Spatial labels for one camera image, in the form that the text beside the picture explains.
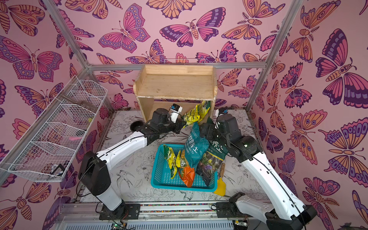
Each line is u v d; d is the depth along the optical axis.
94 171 0.44
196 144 0.70
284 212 0.37
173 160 0.82
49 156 0.66
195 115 0.74
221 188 0.81
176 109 0.70
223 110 0.59
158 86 0.75
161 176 0.85
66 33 0.77
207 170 0.74
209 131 0.59
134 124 0.88
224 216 0.73
